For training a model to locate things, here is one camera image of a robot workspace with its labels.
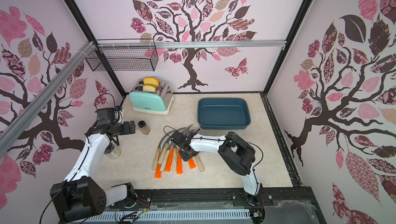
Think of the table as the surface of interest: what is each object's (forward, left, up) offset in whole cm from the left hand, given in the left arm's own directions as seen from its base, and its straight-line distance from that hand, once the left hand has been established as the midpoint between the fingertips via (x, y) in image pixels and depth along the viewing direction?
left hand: (125, 129), depth 83 cm
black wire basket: (+65, +21, +3) cm, 68 cm away
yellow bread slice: (+34, -8, +6) cm, 36 cm away
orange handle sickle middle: (-15, -23, -14) cm, 31 cm away
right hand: (-8, -33, -15) cm, 37 cm away
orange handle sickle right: (-14, -30, -15) cm, 36 cm away
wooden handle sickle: (-8, -16, -14) cm, 23 cm away
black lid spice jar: (+6, -7, -8) cm, 12 cm away
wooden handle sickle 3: (-12, -27, -13) cm, 32 cm away
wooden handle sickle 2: (-5, -21, -13) cm, 25 cm away
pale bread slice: (+29, -8, +5) cm, 30 cm away
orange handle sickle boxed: (-14, -36, -15) cm, 42 cm away
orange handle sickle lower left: (-19, -18, -14) cm, 30 cm away
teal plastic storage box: (+22, -58, -16) cm, 64 cm away
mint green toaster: (+22, -12, -3) cm, 26 cm away
